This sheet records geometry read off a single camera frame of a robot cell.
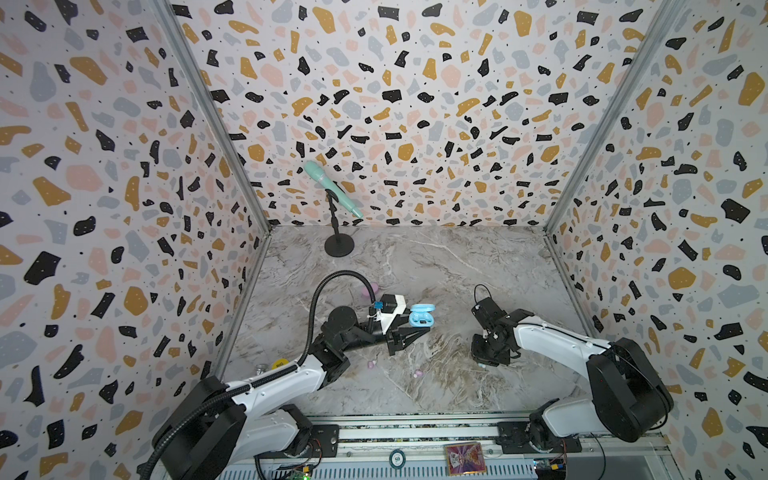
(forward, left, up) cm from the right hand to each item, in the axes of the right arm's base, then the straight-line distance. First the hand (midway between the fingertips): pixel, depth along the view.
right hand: (480, 359), depth 88 cm
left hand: (-2, +16, +25) cm, 30 cm away
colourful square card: (-25, +7, +2) cm, 26 cm away
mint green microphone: (+44, +51, +34) cm, 76 cm away
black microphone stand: (+41, +49, +4) cm, 64 cm away
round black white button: (-25, +23, +1) cm, 34 cm away
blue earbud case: (0, +18, +26) cm, 31 cm away
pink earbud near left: (-3, +32, +2) cm, 32 cm away
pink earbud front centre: (-5, +18, +1) cm, 19 cm away
